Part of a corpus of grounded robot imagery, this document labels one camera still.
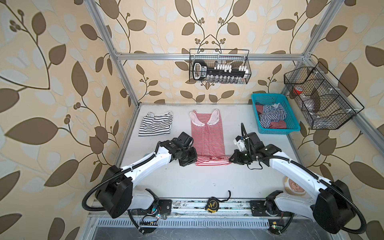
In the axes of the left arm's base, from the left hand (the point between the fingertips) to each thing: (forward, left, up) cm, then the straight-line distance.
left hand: (200, 158), depth 80 cm
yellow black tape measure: (-20, -7, -8) cm, 23 cm away
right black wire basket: (+22, -62, +23) cm, 70 cm away
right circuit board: (-29, -38, -13) cm, 49 cm away
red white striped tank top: (+20, -5, -11) cm, 23 cm away
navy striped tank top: (+40, -53, -5) cm, 66 cm away
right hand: (-1, -16, -1) cm, 16 cm away
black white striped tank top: (+29, +35, -10) cm, 46 cm away
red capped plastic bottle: (+32, -53, +23) cm, 66 cm away
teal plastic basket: (+29, -62, -3) cm, 68 cm away
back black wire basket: (+43, -27, +21) cm, 55 cm away
